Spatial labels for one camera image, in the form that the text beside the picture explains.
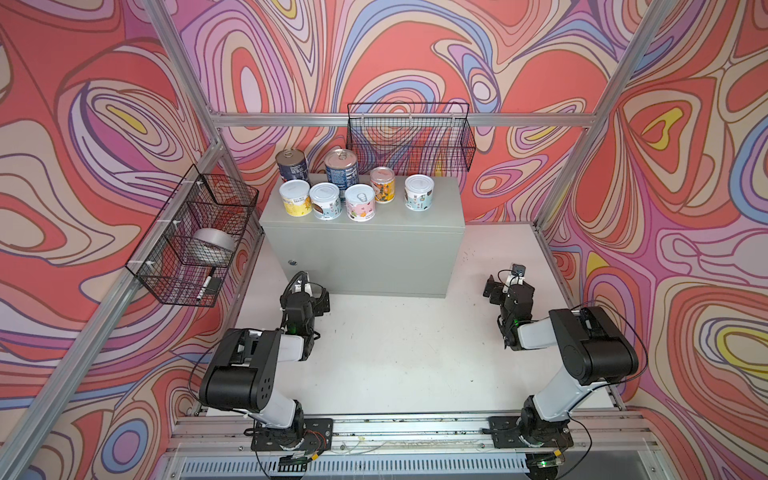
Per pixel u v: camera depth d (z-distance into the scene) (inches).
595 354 18.5
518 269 31.9
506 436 28.6
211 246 28.1
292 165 28.6
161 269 26.3
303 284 30.9
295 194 28.8
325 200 28.4
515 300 30.9
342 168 27.7
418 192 28.7
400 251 43.7
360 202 27.7
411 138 37.9
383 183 28.9
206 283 28.7
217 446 28.6
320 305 31.5
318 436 28.4
